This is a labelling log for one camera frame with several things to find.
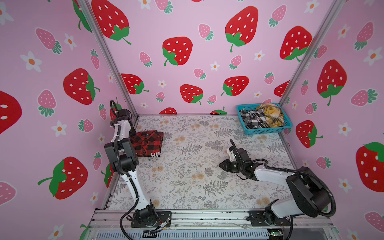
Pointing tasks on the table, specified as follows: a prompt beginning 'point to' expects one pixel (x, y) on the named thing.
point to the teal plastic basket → (288, 125)
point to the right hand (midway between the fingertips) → (218, 165)
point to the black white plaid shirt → (254, 119)
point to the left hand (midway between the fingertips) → (125, 134)
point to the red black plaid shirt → (147, 143)
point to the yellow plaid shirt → (273, 115)
